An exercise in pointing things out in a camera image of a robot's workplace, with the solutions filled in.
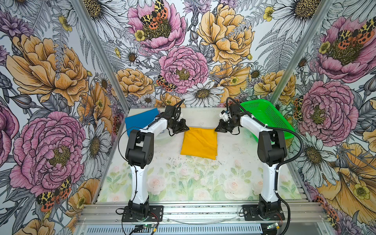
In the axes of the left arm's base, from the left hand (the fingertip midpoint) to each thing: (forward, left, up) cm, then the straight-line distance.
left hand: (188, 131), depth 97 cm
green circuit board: (-50, +20, -8) cm, 54 cm away
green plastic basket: (+22, -62, -8) cm, 66 cm away
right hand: (-1, -19, 0) cm, 19 cm away
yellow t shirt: (-6, -8, -4) cm, 11 cm away
